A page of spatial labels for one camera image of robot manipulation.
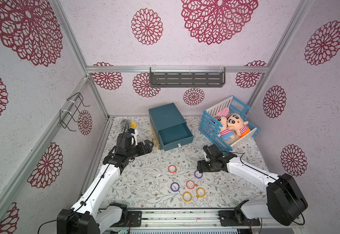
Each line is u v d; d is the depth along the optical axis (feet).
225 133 3.15
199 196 2.67
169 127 2.80
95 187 1.49
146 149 2.34
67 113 2.43
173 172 2.95
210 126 3.22
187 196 2.67
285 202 1.37
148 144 2.35
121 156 1.88
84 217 1.32
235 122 3.19
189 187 2.74
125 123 3.55
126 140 2.01
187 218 2.49
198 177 2.88
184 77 3.26
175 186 2.79
